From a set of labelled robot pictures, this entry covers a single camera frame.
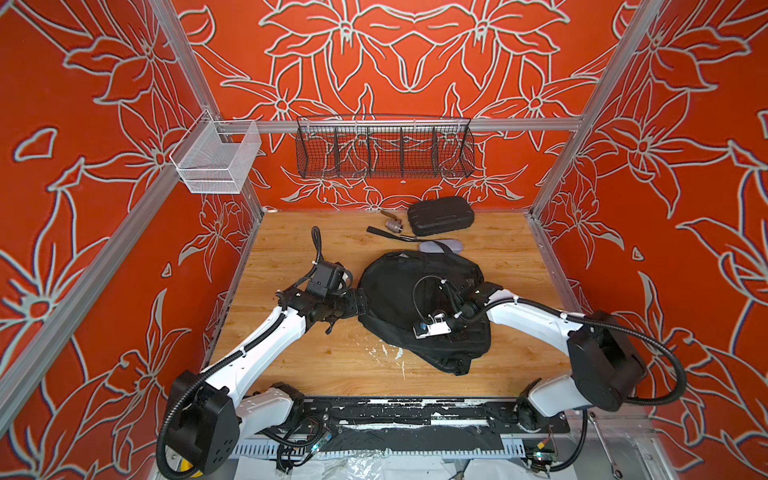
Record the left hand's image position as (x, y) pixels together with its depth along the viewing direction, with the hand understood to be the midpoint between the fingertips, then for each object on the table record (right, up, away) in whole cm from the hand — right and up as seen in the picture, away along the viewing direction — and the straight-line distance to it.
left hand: (362, 303), depth 80 cm
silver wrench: (+58, -35, -15) cm, 70 cm away
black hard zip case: (+28, +27, +31) cm, 49 cm away
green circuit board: (+42, -34, -12) cm, 56 cm away
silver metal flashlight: (+10, +23, +30) cm, 39 cm away
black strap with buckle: (+9, +19, +32) cm, 38 cm away
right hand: (+20, -8, +5) cm, 22 cm away
